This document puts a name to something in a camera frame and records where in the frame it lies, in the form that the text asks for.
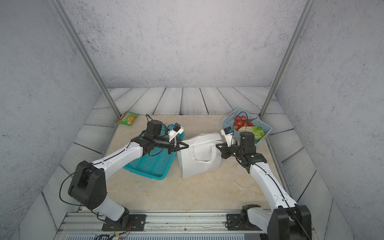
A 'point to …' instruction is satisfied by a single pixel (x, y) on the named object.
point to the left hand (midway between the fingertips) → (188, 146)
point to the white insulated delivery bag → (201, 156)
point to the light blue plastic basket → (228, 121)
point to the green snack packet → (127, 118)
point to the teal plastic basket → (157, 165)
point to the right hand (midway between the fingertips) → (219, 144)
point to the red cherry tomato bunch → (241, 121)
